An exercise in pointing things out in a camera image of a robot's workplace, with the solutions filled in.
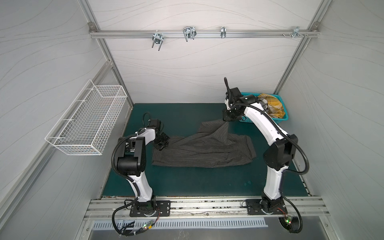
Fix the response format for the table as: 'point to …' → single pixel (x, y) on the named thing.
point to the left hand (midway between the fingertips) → (170, 141)
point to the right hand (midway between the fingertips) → (227, 115)
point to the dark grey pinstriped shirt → (211, 147)
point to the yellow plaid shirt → (272, 105)
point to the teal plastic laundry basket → (275, 120)
